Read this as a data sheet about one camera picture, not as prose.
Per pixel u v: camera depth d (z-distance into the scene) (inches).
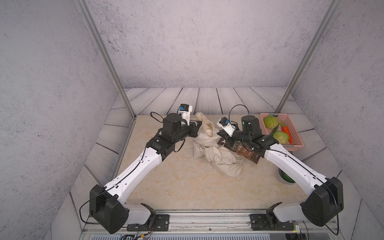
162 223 28.8
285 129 42.8
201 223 29.4
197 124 28.5
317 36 31.3
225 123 25.5
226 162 34.4
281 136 38.8
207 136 29.1
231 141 27.3
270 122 42.3
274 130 43.4
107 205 15.1
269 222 25.6
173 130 21.2
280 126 44.1
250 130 23.2
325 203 15.7
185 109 24.6
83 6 27.5
